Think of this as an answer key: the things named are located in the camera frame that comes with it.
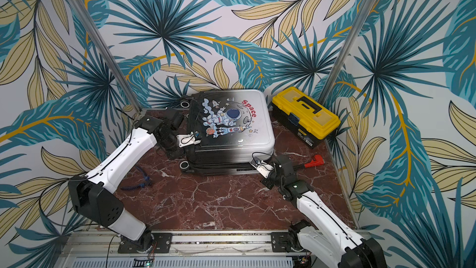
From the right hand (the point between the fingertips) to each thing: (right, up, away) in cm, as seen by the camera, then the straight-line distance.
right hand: (262, 167), depth 83 cm
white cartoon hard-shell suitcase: (-13, +18, -1) cm, 22 cm away
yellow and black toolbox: (+24, +23, +11) cm, 35 cm away
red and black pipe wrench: (+31, +1, +14) cm, 34 cm away
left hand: (-37, +7, -4) cm, 38 cm away
